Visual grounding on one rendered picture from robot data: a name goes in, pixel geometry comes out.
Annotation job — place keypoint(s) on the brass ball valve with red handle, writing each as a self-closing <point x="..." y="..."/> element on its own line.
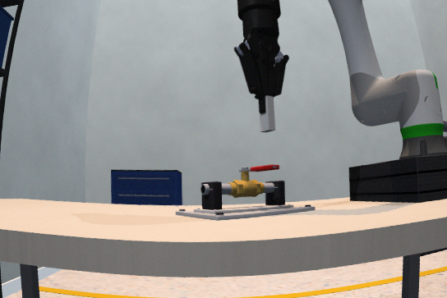
<point x="274" y="193"/>

